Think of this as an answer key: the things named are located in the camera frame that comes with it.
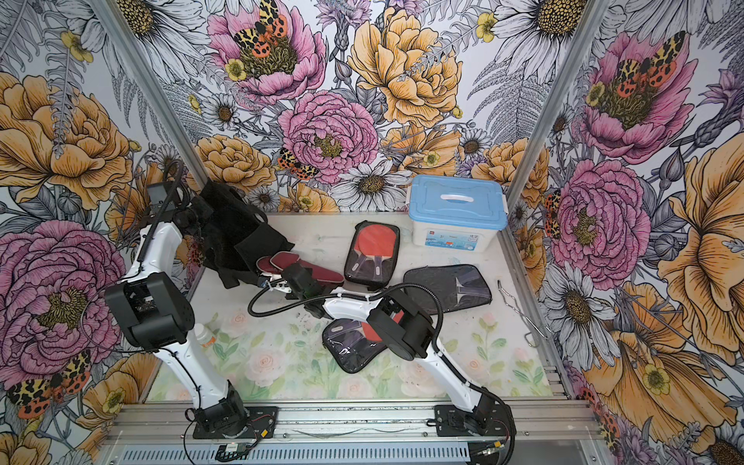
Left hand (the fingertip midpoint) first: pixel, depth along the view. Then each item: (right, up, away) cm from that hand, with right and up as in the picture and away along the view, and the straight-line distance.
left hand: (216, 215), depth 92 cm
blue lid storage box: (+77, +1, +8) cm, 77 cm away
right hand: (+23, -18, +3) cm, 30 cm away
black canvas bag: (+9, -7, -6) cm, 13 cm away
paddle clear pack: (+42, -38, -7) cm, 57 cm away
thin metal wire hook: (+96, -30, +3) cm, 101 cm away
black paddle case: (+77, -23, +5) cm, 80 cm away
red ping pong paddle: (+49, -13, +14) cm, 52 cm away
